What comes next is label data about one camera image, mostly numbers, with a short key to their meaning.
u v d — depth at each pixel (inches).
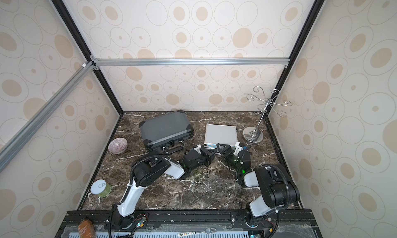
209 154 32.8
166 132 38.3
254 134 40.8
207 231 27.6
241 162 27.0
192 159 29.1
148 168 21.9
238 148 32.8
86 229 26.9
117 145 38.4
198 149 35.3
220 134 39.1
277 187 18.3
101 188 30.8
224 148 31.7
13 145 20.6
